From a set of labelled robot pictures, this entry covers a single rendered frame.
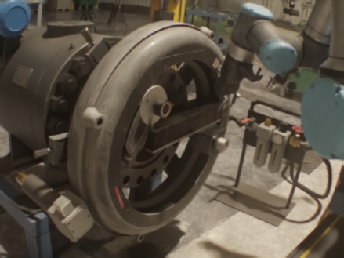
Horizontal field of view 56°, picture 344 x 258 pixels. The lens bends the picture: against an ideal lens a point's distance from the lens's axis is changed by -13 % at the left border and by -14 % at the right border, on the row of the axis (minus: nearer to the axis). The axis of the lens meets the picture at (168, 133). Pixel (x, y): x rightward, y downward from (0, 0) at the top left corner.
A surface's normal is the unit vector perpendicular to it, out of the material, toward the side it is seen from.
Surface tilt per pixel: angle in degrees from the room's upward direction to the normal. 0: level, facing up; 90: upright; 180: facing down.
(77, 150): 82
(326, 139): 95
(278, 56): 114
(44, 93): 68
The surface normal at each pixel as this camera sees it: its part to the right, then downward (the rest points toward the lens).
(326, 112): -0.94, 0.12
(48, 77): -0.45, -0.32
